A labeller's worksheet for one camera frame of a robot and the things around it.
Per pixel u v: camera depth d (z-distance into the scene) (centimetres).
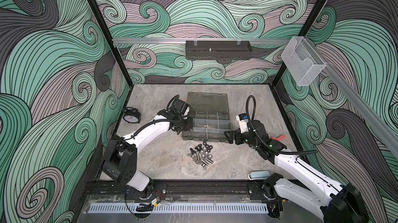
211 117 100
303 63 77
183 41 94
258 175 75
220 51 95
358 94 61
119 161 43
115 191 74
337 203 38
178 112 66
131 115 93
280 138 91
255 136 61
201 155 84
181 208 70
